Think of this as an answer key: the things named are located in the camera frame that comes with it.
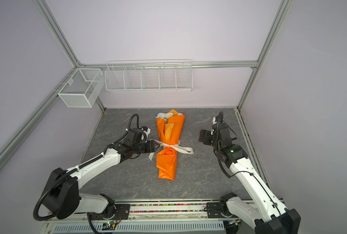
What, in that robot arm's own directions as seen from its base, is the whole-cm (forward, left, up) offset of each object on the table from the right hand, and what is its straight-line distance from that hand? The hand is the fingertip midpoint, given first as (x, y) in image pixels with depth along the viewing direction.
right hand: (207, 133), depth 77 cm
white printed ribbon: (+1, +12, -20) cm, 23 cm away
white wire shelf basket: (+43, +36, +8) cm, 56 cm away
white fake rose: (+29, +29, -17) cm, 45 cm away
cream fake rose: (+29, +24, -17) cm, 41 cm away
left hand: (-2, +28, -10) cm, 30 cm away
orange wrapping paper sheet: (+12, +22, -14) cm, 29 cm away
